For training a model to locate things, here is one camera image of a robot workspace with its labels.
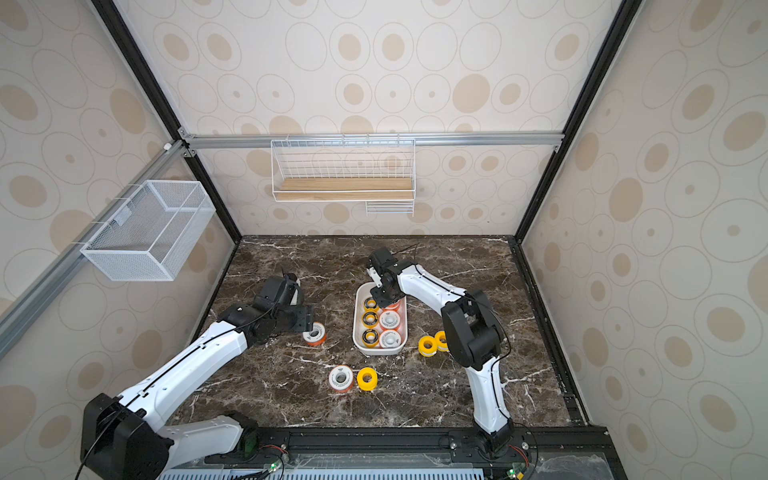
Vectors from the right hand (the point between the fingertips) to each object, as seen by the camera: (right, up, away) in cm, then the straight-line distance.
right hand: (380, 301), depth 96 cm
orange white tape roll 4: (-19, -10, -4) cm, 22 cm away
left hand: (-19, -2, -14) cm, 23 cm away
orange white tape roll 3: (+4, -2, 0) cm, 4 cm away
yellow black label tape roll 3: (-3, -11, -4) cm, 12 cm away
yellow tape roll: (-3, -22, -13) cm, 26 cm away
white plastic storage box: (-6, +3, +2) cm, 7 cm away
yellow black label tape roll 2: (-3, -6, +1) cm, 7 cm away
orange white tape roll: (+3, -6, -1) cm, 6 cm away
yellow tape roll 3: (+18, -11, -6) cm, 22 cm away
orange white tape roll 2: (+3, -11, -4) cm, 12 cm away
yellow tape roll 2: (+14, -15, -6) cm, 21 cm away
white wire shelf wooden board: (-1, +43, +4) cm, 43 cm away
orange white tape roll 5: (-11, -21, -11) cm, 26 cm away
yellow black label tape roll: (-3, -2, +4) cm, 6 cm away
